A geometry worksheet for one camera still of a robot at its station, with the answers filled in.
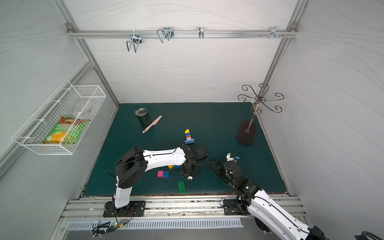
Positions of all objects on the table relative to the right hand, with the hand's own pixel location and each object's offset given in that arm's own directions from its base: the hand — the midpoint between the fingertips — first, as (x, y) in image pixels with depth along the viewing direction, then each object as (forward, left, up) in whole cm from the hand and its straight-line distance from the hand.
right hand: (213, 164), depth 82 cm
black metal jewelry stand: (+28, -24, -4) cm, 37 cm away
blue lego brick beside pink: (-5, +26, -5) cm, 27 cm away
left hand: (-6, +11, -5) cm, 13 cm away
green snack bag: (0, +65, +29) cm, 71 cm away
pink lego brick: (-5, +30, -5) cm, 31 cm away
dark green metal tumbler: (+31, +48, +4) cm, 57 cm away
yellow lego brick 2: (0, +24, -4) cm, 25 cm away
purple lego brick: (+19, +16, -4) cm, 25 cm away
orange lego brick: (+21, +16, -4) cm, 26 cm away
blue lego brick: (+23, +17, -4) cm, 29 cm away
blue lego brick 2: (-1, +21, -4) cm, 21 cm away
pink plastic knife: (+30, +45, -6) cm, 54 cm away
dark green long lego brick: (-11, +17, -6) cm, 21 cm away
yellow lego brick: (+25, +17, -4) cm, 30 cm away
